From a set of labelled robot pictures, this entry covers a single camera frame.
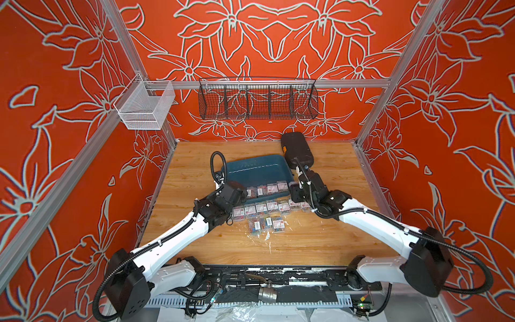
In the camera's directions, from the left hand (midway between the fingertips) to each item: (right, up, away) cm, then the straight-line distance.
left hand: (232, 190), depth 81 cm
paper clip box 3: (+23, 0, +16) cm, 28 cm away
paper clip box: (+28, -9, +9) cm, 30 cm away
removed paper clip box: (+2, -11, +7) cm, 13 cm away
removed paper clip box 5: (+23, -10, +9) cm, 26 cm away
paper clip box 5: (+13, -2, +14) cm, 19 cm away
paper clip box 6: (+8, -3, +14) cm, 16 cm away
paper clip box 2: (+20, -16, +4) cm, 25 cm away
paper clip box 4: (+17, -1, +14) cm, 23 cm away
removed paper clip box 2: (+7, -11, +8) cm, 15 cm away
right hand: (+26, +2, +2) cm, 26 cm away
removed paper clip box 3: (+12, -10, +8) cm, 18 cm away
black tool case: (+32, +18, +29) cm, 47 cm away
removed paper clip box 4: (+17, -9, +9) cm, 22 cm away
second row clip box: (+9, -16, +3) cm, 19 cm away
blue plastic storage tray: (+10, +7, +26) cm, 28 cm away
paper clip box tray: (+14, -15, +4) cm, 21 cm away
